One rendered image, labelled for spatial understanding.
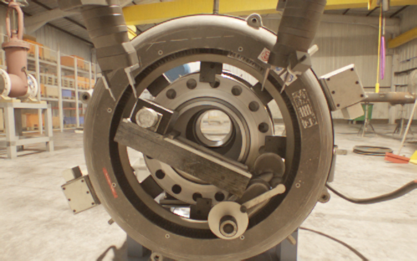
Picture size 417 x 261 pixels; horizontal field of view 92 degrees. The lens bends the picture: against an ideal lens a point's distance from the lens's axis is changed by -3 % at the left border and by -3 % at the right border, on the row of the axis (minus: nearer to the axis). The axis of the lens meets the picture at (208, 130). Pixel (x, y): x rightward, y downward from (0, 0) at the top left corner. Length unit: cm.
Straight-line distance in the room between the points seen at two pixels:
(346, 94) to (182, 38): 48
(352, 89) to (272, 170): 32
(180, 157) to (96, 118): 27
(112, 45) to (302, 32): 37
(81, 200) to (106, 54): 48
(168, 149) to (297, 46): 39
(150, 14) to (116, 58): 1295
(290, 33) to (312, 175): 37
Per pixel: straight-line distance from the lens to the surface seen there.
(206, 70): 71
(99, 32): 47
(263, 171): 65
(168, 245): 71
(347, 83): 70
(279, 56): 48
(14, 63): 498
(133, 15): 1385
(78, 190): 79
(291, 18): 48
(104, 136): 67
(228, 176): 58
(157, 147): 59
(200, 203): 76
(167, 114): 52
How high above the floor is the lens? 69
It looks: 4 degrees down
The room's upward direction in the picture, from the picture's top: straight up
